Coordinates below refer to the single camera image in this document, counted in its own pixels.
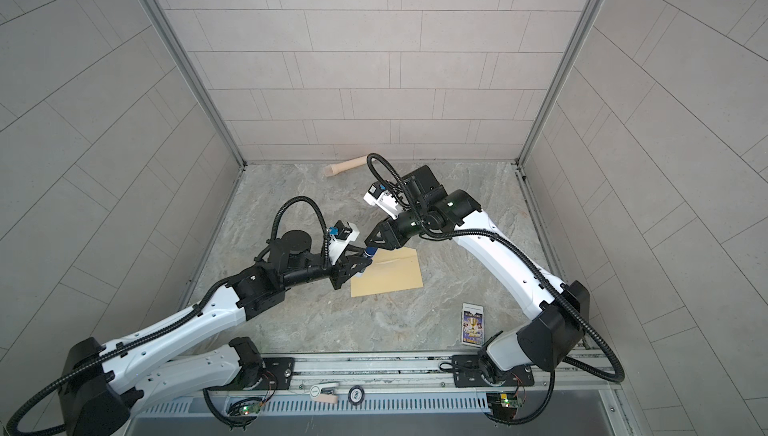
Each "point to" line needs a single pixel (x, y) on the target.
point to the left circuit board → (245, 406)
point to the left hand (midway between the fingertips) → (373, 256)
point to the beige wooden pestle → (336, 167)
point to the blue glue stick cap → (371, 250)
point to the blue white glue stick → (365, 254)
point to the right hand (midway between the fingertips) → (371, 242)
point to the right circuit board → (503, 405)
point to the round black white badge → (356, 395)
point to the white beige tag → (315, 393)
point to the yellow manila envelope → (390, 270)
